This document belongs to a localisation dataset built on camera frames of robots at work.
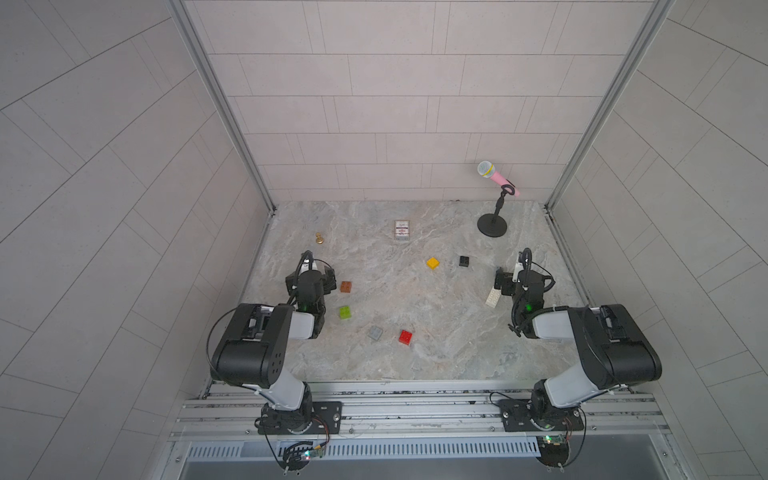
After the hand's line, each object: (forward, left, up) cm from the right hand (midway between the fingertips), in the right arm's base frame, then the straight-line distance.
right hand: (514, 265), depth 95 cm
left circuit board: (-45, +64, -6) cm, 78 cm away
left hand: (+3, +64, +3) cm, 64 cm away
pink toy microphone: (+21, +8, +23) cm, 32 cm away
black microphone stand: (+21, 0, -3) cm, 21 cm away
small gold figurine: (+16, +64, -1) cm, 66 cm away
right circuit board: (-47, +4, -6) cm, 47 cm away
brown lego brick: (-4, +54, 0) cm, 54 cm away
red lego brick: (-20, +37, -2) cm, 42 cm away
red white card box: (+19, +35, -1) cm, 40 cm away
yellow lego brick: (+5, +25, -2) cm, 26 cm away
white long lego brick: (-9, +9, -3) cm, 13 cm away
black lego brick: (+4, +15, -2) cm, 16 cm away
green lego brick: (-12, +54, -1) cm, 55 cm away
